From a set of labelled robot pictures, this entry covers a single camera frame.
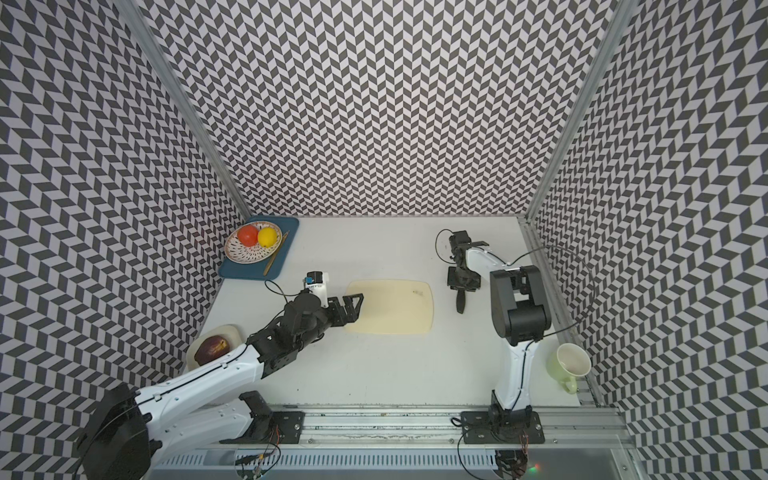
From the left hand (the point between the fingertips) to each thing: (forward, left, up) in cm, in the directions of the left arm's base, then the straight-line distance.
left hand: (351, 300), depth 80 cm
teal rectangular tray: (+19, +36, -13) cm, 43 cm away
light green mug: (-14, -58, -9) cm, 60 cm away
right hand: (+11, -34, -14) cm, 39 cm away
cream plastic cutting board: (+3, -11, -10) cm, 15 cm away
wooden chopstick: (+25, +31, -11) cm, 41 cm away
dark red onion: (-10, +38, -7) cm, 40 cm away
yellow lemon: (+30, +34, -8) cm, 46 cm away
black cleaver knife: (+7, -33, -14) cm, 37 cm away
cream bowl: (-3, +39, -14) cm, 41 cm away
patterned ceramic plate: (+27, +46, -13) cm, 55 cm away
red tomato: (+32, +42, -9) cm, 54 cm away
